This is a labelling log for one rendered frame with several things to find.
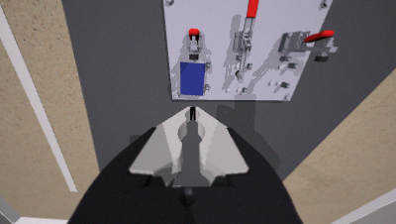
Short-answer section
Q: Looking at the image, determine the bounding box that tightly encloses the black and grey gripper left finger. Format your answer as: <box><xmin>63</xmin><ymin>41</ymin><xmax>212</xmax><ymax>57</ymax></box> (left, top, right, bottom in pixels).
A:
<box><xmin>66</xmin><ymin>106</ymin><xmax>193</xmax><ymax>224</ymax></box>

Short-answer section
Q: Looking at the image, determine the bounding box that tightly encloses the blue flat plate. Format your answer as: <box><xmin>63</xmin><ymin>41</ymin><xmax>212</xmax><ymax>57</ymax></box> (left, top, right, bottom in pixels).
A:
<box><xmin>180</xmin><ymin>61</ymin><xmax>206</xmax><ymax>96</ymax></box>

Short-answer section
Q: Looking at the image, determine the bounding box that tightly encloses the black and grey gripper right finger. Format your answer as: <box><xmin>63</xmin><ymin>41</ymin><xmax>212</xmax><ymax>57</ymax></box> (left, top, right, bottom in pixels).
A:
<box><xmin>193</xmin><ymin>106</ymin><xmax>304</xmax><ymax>224</ymax></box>

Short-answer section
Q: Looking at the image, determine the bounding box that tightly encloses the white fixture plate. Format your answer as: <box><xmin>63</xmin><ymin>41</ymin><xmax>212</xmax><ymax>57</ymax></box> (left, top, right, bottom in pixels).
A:
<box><xmin>163</xmin><ymin>0</ymin><xmax>331</xmax><ymax>101</ymax></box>

